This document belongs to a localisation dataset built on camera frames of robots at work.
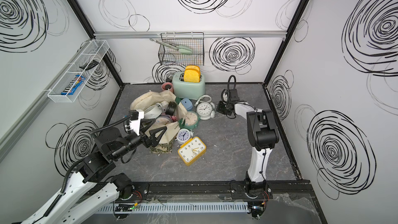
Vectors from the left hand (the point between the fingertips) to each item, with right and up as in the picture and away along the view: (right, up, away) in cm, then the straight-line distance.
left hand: (160, 124), depth 64 cm
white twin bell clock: (+20, +3, +36) cm, 41 cm away
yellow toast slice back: (+12, +31, +35) cm, 48 cm away
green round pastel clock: (+10, -4, +32) cm, 33 cm away
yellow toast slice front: (+11, +25, +35) cm, 44 cm away
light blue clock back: (+8, +7, +41) cm, 42 cm away
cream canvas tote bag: (-18, +9, +23) cm, 31 cm away
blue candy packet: (-41, +18, +9) cm, 46 cm away
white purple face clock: (+6, -11, +26) cm, 29 cm away
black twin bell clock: (-1, +5, +28) cm, 28 cm away
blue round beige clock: (-5, -1, +23) cm, 24 cm away
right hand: (+29, +4, +36) cm, 46 cm away
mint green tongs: (+5, +40, +28) cm, 49 cm away
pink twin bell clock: (0, -2, +34) cm, 34 cm away
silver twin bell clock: (-10, +4, +23) cm, 25 cm away
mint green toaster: (+5, +16, +39) cm, 43 cm away
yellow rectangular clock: (+12, -18, +21) cm, 30 cm away
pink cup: (-6, +19, +42) cm, 46 cm away
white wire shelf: (-46, +39, +27) cm, 66 cm away
